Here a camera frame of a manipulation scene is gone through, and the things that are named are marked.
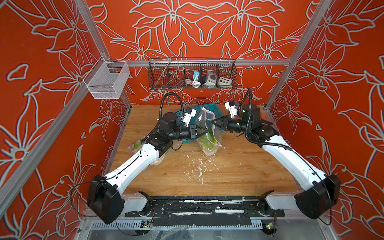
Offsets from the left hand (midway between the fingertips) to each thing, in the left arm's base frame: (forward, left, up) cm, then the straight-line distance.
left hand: (208, 130), depth 66 cm
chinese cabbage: (+4, -1, -14) cm, 15 cm away
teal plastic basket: (+11, -2, +1) cm, 11 cm away
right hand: (+5, -1, 0) cm, 5 cm away
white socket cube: (+42, -12, -2) cm, 43 cm away
